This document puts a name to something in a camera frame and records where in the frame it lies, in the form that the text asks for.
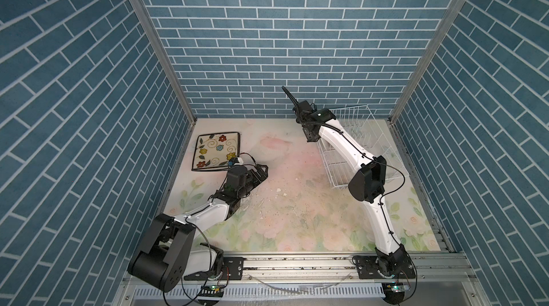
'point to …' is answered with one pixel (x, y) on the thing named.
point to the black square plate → (213, 151)
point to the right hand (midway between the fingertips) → (321, 132)
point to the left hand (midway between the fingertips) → (268, 172)
